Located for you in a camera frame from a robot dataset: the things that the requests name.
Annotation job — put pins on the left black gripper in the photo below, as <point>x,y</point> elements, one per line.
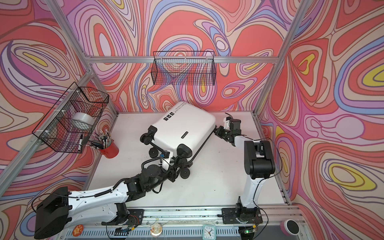
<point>172,173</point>

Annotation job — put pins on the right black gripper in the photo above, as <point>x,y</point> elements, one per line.
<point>219,133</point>

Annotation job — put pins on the black suitcase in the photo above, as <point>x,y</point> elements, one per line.
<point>183,130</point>

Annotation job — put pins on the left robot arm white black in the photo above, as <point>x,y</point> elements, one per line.
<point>64,209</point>

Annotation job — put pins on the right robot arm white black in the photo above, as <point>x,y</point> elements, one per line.
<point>259,165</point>

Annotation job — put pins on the round clear badge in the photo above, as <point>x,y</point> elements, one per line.
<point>156,230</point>

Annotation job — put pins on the red pen cup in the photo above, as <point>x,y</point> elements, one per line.
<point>111,151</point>

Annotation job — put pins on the small teal clock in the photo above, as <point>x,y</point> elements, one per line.
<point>209,232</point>

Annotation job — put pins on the red round sticker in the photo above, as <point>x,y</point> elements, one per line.
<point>78,230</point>

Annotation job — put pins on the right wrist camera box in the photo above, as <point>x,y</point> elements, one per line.
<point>232,124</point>

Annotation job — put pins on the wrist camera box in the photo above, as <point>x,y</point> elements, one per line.
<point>232,124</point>
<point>165,160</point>

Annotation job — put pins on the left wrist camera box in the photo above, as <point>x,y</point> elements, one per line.
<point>165,160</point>

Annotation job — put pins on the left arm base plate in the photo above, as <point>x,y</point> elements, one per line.
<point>133,218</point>

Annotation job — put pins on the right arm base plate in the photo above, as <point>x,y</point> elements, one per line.
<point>243,216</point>

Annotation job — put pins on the back black wire basket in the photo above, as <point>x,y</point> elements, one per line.
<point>184,68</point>

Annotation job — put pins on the black wire basket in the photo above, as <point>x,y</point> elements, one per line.
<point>59,133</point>
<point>184,68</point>

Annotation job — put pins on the silver duct tape roll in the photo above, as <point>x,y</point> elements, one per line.
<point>83,121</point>

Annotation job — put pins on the left black wire basket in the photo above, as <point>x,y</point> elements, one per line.
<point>59,133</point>

